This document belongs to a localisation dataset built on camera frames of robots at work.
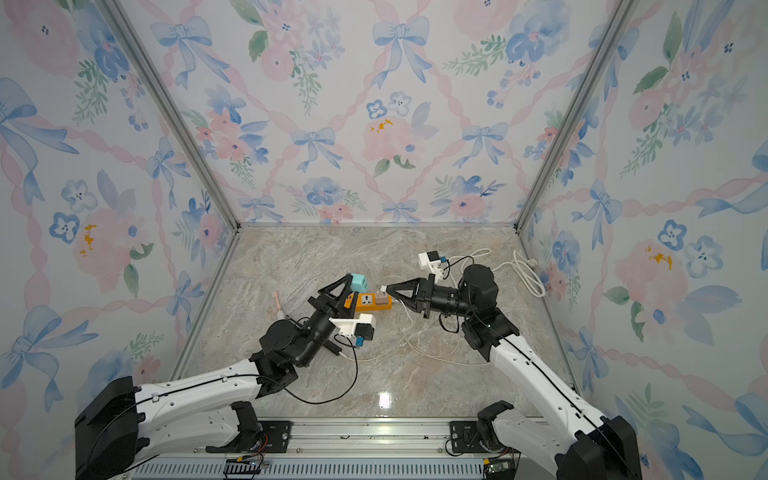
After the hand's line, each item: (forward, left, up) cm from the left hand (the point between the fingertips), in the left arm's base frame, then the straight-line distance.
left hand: (345, 275), depth 67 cm
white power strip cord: (+25, -59, -31) cm, 71 cm away
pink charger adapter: (+9, -7, -25) cm, 28 cm away
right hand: (-4, -10, 0) cm, 11 cm away
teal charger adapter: (-3, -3, 0) cm, 4 cm away
